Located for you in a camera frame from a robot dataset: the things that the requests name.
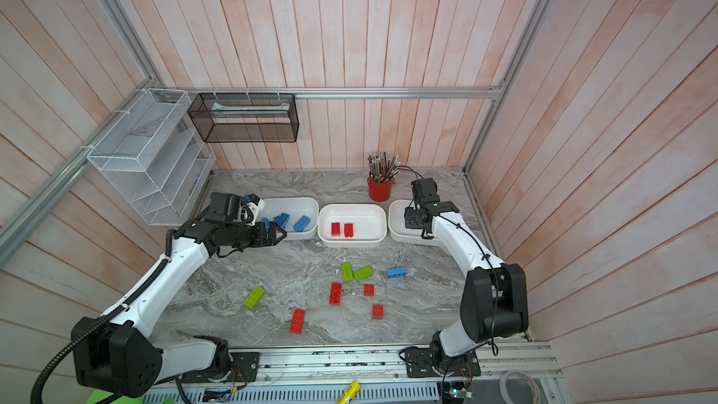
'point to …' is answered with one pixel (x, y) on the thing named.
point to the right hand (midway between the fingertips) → (417, 215)
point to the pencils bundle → (383, 169)
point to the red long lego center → (336, 294)
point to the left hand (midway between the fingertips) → (273, 239)
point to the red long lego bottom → (297, 321)
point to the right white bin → (398, 229)
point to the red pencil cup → (380, 192)
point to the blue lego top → (282, 220)
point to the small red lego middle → (369, 290)
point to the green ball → (98, 396)
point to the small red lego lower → (378, 311)
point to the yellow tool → (350, 393)
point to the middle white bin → (369, 220)
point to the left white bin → (295, 208)
